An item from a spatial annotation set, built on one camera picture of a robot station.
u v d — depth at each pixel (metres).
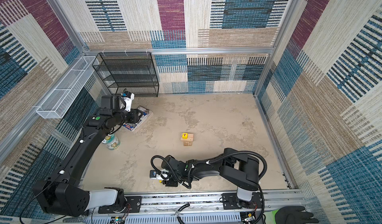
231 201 0.74
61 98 0.73
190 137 0.90
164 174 0.70
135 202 0.74
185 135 0.89
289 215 0.69
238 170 0.46
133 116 0.69
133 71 1.08
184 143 0.92
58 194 0.38
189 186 0.59
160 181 0.79
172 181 0.72
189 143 0.92
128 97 0.68
